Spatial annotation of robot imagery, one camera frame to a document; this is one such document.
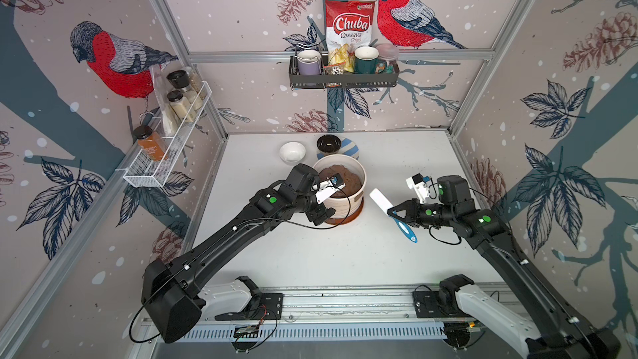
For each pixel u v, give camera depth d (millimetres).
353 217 901
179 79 790
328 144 1115
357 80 895
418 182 683
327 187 634
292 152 1118
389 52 841
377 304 747
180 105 761
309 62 808
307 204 620
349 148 1146
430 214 613
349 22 778
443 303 661
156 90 646
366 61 802
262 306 727
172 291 380
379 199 740
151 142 658
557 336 382
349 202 795
